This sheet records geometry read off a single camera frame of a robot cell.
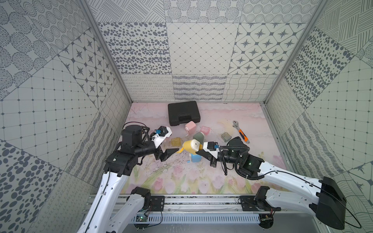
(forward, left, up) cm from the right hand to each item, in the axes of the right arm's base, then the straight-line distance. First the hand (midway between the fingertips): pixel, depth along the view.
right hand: (197, 152), depth 69 cm
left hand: (0, +10, +8) cm, 13 cm away
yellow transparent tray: (+18, +14, -22) cm, 32 cm away
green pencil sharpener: (+19, -2, -16) cm, 25 cm away
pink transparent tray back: (+28, -6, -22) cm, 36 cm away
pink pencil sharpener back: (+25, +5, -16) cm, 30 cm away
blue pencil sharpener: (+4, +1, -16) cm, 17 cm away
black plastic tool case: (+40, +13, -17) cm, 45 cm away
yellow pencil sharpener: (-1, +3, +7) cm, 7 cm away
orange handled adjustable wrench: (+24, -32, -22) cm, 46 cm away
